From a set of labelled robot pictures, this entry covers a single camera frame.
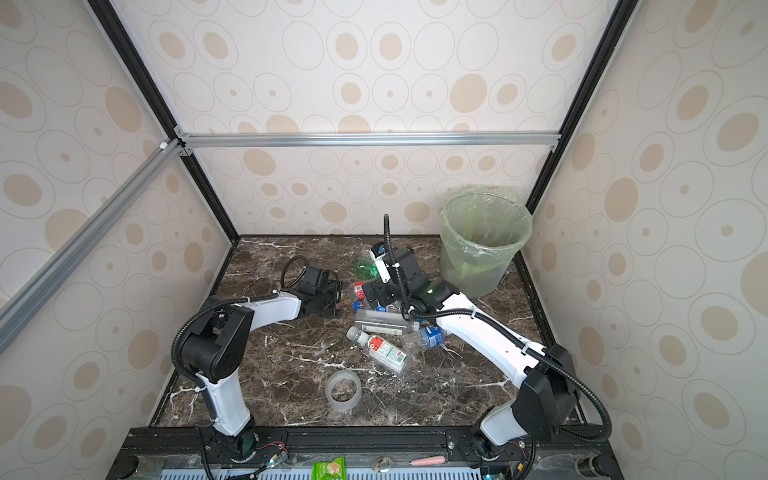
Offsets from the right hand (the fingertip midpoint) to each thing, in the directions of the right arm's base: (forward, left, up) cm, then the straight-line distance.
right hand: (380, 278), depth 80 cm
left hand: (+8, +8, -15) cm, 19 cm away
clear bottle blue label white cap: (-8, -15, -17) cm, 24 cm away
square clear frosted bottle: (-1, 0, -21) cm, 21 cm away
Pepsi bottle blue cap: (+5, +8, -20) cm, 22 cm away
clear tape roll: (-19, +12, -20) cm, 30 cm away
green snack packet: (-40, +12, -19) cm, 46 cm away
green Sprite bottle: (+19, +7, -19) cm, 27 cm away
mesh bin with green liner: (+27, -34, -8) cm, 44 cm away
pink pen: (-39, -11, -22) cm, 46 cm away
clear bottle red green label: (-13, +1, -17) cm, 22 cm away
